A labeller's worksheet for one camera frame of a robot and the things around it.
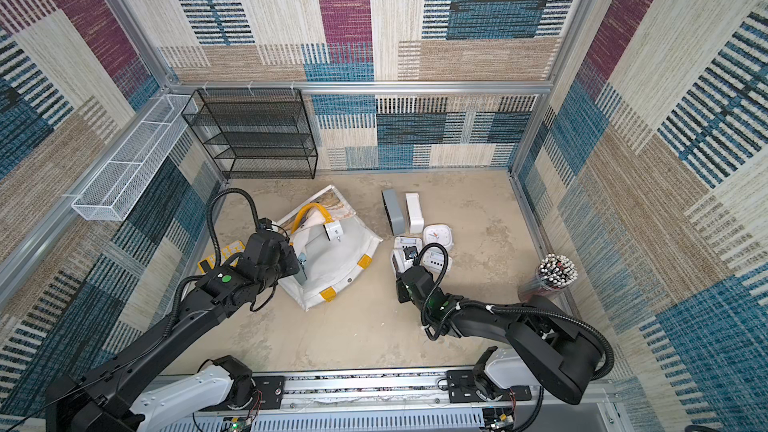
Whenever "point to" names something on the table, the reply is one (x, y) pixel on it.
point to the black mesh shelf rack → (255, 133)
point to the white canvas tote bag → (336, 243)
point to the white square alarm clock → (438, 233)
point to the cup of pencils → (554, 273)
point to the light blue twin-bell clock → (301, 277)
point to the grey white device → (393, 210)
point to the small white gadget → (400, 243)
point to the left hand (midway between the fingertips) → (296, 253)
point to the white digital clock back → (433, 259)
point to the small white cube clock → (334, 230)
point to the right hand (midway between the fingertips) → (408, 276)
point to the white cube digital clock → (414, 211)
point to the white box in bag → (399, 263)
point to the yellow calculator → (230, 250)
